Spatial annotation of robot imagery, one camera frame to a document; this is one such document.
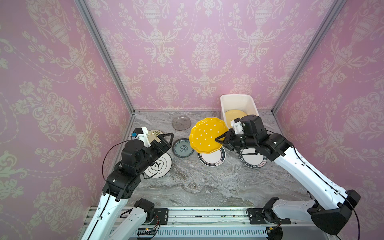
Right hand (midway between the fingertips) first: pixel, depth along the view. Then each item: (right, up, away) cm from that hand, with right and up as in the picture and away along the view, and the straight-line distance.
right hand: (215, 140), depth 67 cm
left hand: (-20, 0, -3) cm, 20 cm away
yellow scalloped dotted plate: (-5, +2, +6) cm, 8 cm away
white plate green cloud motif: (-31, -19, +23) cm, 43 cm away
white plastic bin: (+27, +23, +42) cm, 55 cm away
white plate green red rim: (+2, -15, +27) cm, 31 cm away
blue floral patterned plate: (-18, -9, +32) cm, 38 cm away
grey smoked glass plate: (-20, +8, +46) cm, 50 cm away
